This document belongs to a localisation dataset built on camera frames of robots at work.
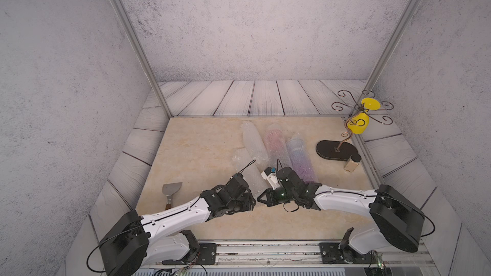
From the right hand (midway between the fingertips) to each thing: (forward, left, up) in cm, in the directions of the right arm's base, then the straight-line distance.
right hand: (258, 201), depth 79 cm
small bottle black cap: (+20, -44, -2) cm, 49 cm away
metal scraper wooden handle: (+8, +42, -7) cm, 43 cm away
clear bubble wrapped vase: (+34, +2, -5) cm, 34 cm away
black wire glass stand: (+30, -43, -7) cm, 53 cm away
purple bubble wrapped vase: (+18, -19, +1) cm, 27 cm away
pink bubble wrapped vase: (+26, -9, +2) cm, 27 cm away
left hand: (-1, +1, -2) cm, 2 cm away
